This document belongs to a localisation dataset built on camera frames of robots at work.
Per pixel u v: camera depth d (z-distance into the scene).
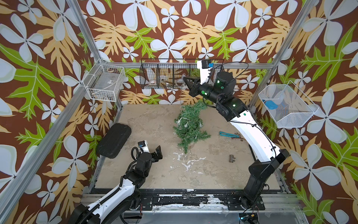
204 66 0.51
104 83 0.85
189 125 0.69
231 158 0.88
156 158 0.75
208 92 0.54
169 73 0.98
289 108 0.82
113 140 0.92
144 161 0.62
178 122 0.68
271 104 0.86
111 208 0.49
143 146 0.72
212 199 0.76
